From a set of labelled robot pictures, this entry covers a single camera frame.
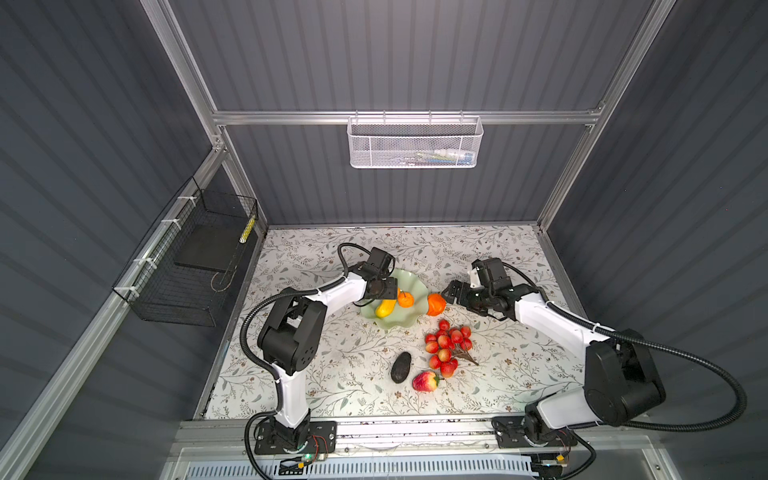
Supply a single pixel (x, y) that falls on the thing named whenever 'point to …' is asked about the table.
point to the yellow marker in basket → (247, 231)
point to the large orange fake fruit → (436, 304)
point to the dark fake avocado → (400, 367)
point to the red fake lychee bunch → (447, 346)
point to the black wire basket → (182, 272)
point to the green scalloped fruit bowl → (402, 318)
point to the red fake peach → (425, 382)
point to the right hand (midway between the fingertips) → (456, 299)
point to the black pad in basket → (213, 246)
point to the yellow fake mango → (386, 308)
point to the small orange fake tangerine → (405, 299)
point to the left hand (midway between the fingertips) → (388, 289)
